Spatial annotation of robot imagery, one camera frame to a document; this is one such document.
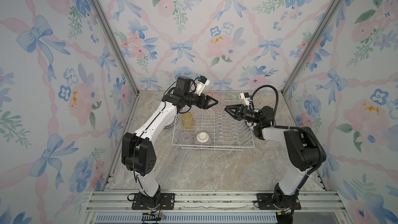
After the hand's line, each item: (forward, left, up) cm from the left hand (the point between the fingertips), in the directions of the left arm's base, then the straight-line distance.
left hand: (213, 98), depth 78 cm
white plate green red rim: (0, +25, -25) cm, 35 cm away
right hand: (-4, -6, -4) cm, 8 cm away
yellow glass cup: (-1, +14, -19) cm, 24 cm away
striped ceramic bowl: (-11, +5, -21) cm, 25 cm away
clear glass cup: (-12, +15, -18) cm, 26 cm away
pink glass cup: (-1, -4, -1) cm, 4 cm away
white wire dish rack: (-2, -2, -26) cm, 26 cm away
